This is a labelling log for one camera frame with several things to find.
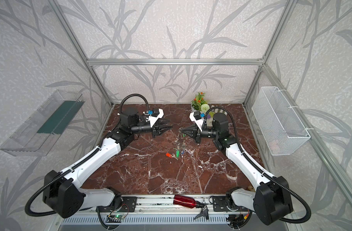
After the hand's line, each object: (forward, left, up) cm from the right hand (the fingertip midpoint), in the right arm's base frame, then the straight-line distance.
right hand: (183, 126), depth 71 cm
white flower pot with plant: (+29, -10, -14) cm, 34 cm away
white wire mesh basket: (-7, -43, +6) cm, 44 cm away
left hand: (+2, +6, +3) cm, 7 cm away
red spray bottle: (-29, -1, -26) cm, 39 cm away
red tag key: (-3, +8, -29) cm, 30 cm away
